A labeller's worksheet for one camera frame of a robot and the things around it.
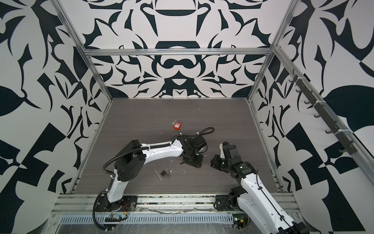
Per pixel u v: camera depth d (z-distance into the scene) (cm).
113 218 69
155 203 76
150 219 71
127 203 73
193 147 68
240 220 71
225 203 74
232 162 62
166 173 84
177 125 102
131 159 54
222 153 74
